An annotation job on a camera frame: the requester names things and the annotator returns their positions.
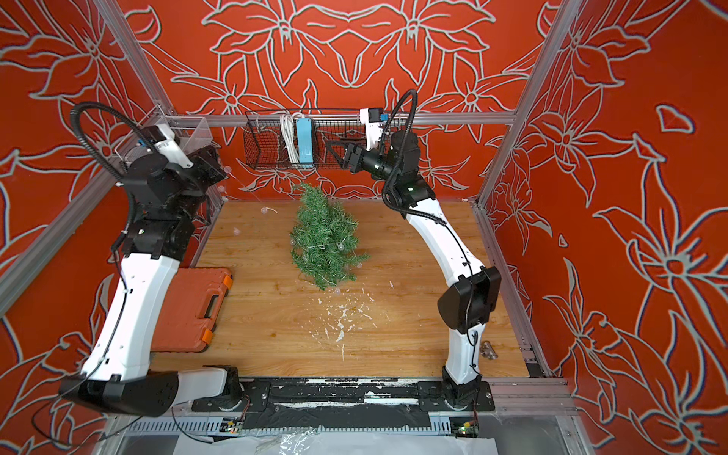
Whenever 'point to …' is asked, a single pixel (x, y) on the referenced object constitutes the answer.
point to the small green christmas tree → (324, 240)
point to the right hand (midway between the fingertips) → (327, 141)
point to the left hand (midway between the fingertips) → (211, 142)
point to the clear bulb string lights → (264, 209)
